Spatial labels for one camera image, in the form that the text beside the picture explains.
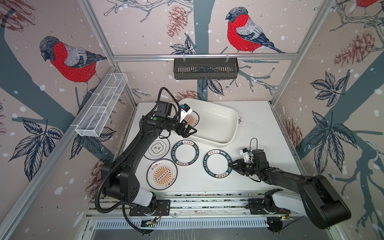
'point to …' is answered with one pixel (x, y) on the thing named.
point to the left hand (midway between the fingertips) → (190, 126)
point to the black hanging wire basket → (189, 70)
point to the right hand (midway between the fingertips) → (230, 167)
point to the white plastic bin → (218, 125)
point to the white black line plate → (158, 149)
